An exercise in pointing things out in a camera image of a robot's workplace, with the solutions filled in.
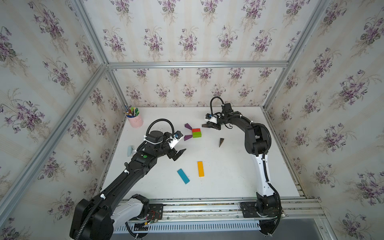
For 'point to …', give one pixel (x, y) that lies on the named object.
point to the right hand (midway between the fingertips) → (211, 122)
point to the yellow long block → (200, 168)
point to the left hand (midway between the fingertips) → (179, 141)
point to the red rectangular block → (196, 130)
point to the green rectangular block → (196, 134)
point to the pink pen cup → (136, 122)
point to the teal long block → (183, 176)
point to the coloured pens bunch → (131, 112)
